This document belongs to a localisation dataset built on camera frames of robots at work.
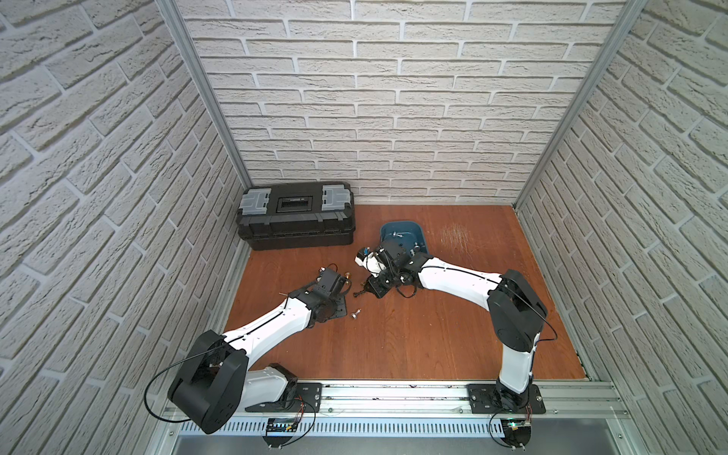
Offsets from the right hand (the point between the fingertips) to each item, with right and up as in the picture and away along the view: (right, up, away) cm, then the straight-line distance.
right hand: (372, 283), depth 88 cm
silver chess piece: (-5, -10, -1) cm, 11 cm away
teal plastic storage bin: (+14, +16, +19) cm, 29 cm away
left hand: (-9, -6, -1) cm, 11 cm away
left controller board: (-24, -35, -17) cm, 46 cm away
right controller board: (+37, -34, -18) cm, 54 cm away
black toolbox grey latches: (-25, +22, +4) cm, 34 cm away
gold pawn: (-9, +1, +9) cm, 12 cm away
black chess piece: (-6, -5, +4) cm, 8 cm away
